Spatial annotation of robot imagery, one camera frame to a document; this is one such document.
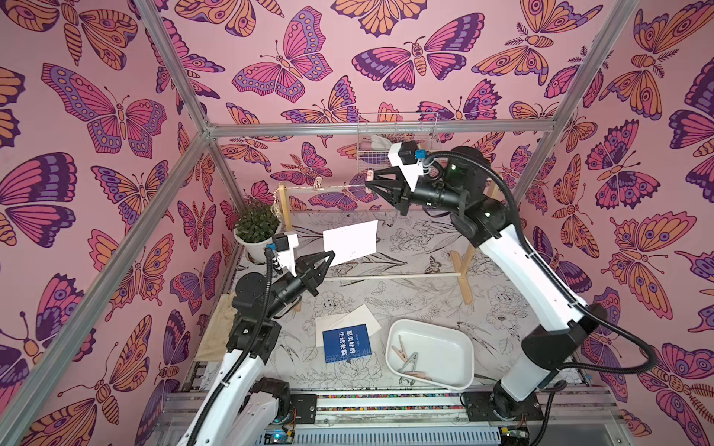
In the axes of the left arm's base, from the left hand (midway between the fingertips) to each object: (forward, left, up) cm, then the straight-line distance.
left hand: (336, 254), depth 64 cm
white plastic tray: (-11, -26, -35) cm, 45 cm away
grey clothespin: (-13, -21, -34) cm, 42 cm away
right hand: (+10, -9, +16) cm, 20 cm away
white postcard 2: (-2, +7, -35) cm, 36 cm away
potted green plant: (+26, +30, -17) cm, 43 cm away
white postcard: (0, -5, -34) cm, 35 cm away
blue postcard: (-8, -1, -34) cm, 35 cm away
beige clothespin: (-12, -17, -34) cm, 39 cm away
